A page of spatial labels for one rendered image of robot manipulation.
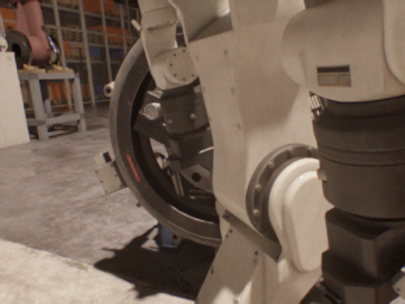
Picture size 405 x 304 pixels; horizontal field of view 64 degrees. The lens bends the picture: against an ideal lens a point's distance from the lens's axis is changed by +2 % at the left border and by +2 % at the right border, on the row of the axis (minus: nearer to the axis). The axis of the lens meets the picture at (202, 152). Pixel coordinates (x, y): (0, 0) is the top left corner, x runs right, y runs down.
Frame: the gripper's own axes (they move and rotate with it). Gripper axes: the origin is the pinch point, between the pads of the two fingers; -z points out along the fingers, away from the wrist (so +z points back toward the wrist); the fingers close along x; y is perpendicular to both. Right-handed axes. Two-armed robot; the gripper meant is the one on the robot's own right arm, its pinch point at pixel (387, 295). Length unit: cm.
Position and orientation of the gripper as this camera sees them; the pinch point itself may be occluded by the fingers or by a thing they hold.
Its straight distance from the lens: 37.1
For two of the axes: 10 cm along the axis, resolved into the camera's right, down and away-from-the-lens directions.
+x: 8.9, -3.2, 3.3
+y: -4.1, -2.0, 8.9
